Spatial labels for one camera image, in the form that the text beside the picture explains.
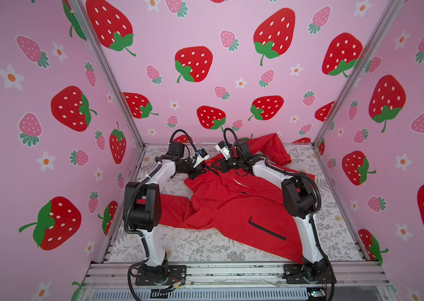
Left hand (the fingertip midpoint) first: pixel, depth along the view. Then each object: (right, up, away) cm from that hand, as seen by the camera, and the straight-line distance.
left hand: (204, 170), depth 94 cm
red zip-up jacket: (+25, -17, -2) cm, 30 cm away
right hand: (+3, +2, -2) cm, 4 cm away
